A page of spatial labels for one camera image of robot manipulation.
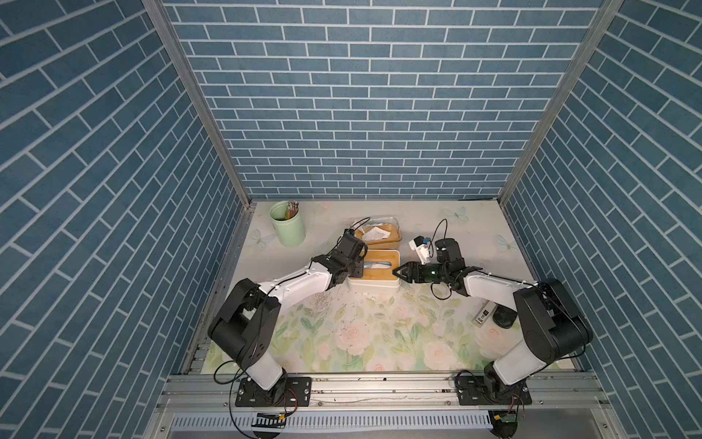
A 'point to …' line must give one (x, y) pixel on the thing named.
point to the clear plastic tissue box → (388, 223)
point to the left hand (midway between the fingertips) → (362, 264)
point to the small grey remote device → (484, 314)
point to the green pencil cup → (290, 231)
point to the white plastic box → (375, 286)
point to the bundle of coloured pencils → (292, 208)
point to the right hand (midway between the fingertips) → (402, 273)
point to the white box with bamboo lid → (377, 276)
